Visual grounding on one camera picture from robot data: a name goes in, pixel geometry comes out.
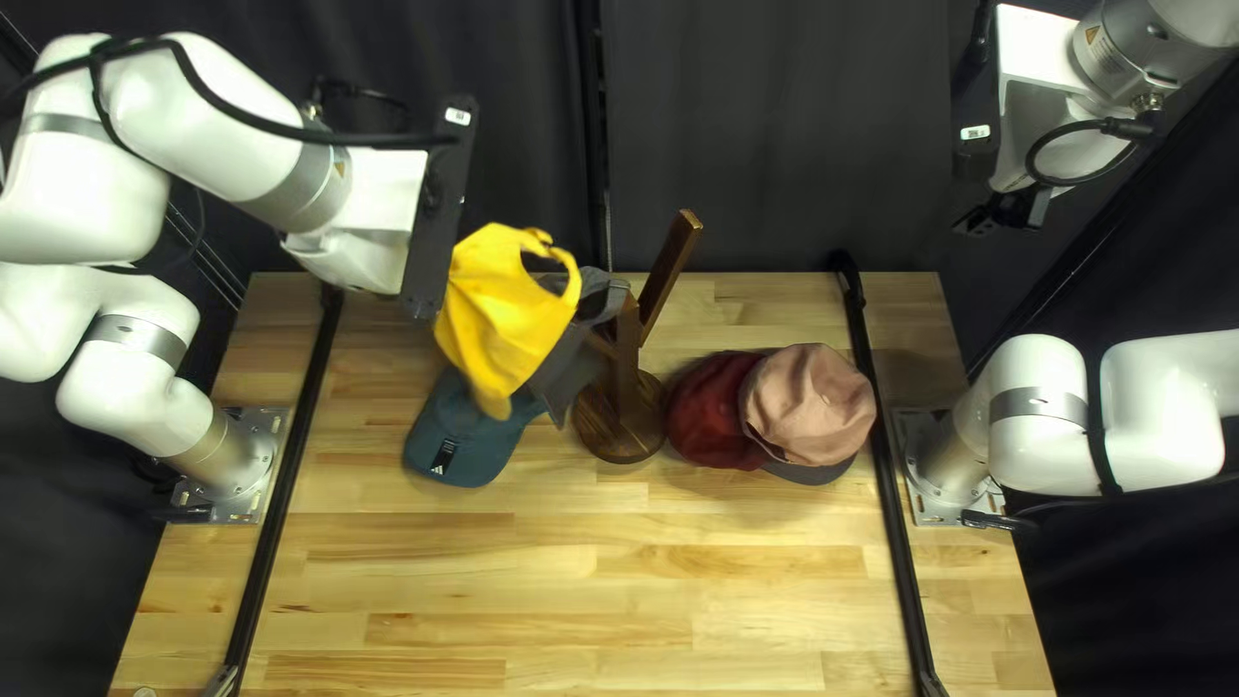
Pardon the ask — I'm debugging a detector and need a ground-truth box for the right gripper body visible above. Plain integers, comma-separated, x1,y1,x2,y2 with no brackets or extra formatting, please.
987,82,1143,195

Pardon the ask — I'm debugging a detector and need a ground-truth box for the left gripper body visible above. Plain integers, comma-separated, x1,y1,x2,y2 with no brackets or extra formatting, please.
281,227,412,296

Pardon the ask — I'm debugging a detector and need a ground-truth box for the yellow cap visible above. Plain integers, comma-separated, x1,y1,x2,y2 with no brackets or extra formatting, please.
432,223,584,422

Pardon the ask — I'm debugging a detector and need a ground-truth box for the teal cap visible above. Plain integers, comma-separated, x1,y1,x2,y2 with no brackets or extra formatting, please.
401,363,551,488

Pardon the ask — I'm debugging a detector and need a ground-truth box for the grey cap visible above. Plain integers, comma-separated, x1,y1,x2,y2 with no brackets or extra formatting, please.
523,266,632,429

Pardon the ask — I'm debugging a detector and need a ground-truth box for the wooden cap stand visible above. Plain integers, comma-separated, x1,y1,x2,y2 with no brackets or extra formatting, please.
571,208,705,466

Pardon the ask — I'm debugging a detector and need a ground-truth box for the pink cap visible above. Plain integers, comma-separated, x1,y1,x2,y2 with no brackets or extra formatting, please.
738,341,879,466

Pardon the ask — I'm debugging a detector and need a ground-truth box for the red cap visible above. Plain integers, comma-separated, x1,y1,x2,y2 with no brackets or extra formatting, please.
663,350,776,472

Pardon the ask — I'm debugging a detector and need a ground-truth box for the black cable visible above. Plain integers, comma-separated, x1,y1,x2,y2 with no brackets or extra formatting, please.
1024,114,1163,187
0,37,456,151

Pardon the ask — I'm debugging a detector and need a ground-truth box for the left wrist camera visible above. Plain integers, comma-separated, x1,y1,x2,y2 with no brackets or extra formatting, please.
399,94,480,323

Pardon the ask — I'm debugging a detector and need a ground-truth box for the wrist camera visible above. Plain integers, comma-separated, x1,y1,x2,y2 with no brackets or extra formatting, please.
951,0,1000,183
399,94,480,323

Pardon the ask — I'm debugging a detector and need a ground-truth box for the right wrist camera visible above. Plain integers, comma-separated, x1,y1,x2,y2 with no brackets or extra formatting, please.
951,0,1000,183

